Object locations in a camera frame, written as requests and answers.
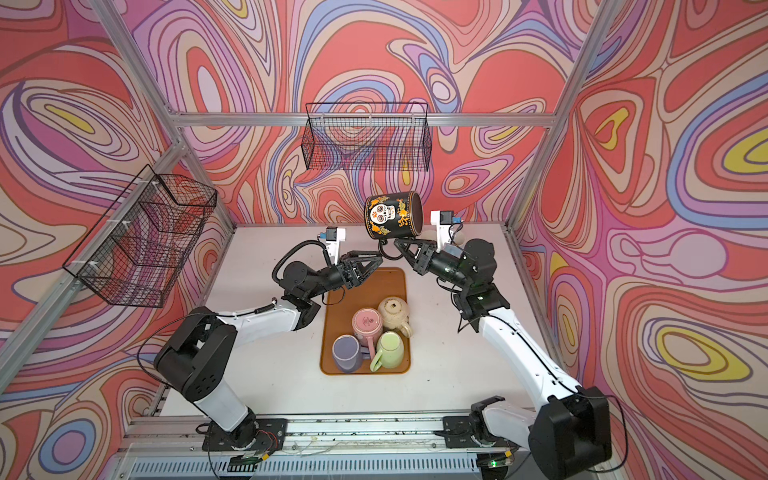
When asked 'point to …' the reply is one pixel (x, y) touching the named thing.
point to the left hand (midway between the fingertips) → (382, 263)
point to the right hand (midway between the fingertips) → (396, 249)
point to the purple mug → (346, 352)
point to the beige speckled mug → (394, 313)
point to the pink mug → (367, 323)
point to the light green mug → (390, 352)
